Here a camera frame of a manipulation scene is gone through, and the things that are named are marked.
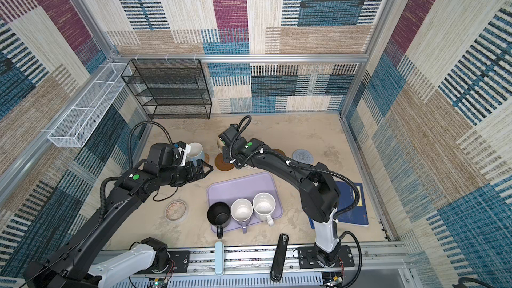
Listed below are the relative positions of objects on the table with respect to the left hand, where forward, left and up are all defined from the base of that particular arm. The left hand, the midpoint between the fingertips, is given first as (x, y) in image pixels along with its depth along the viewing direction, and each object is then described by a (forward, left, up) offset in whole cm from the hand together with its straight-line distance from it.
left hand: (206, 171), depth 74 cm
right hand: (+12, -9, -6) cm, 16 cm away
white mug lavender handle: (-8, -12, -19) cm, 24 cm away
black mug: (-9, -3, -19) cm, 22 cm away
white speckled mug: (-6, -21, -19) cm, 29 cm away
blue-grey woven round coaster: (+20, -42, -20) cm, 51 cm away
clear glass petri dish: (-7, +16, -20) cm, 27 cm away
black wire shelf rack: (+52, +27, -1) cm, 58 cm away
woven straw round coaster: (+19, +7, -20) cm, 28 cm away
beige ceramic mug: (+14, -3, -3) cm, 15 cm away
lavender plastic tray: (+3, -14, -21) cm, 25 cm away
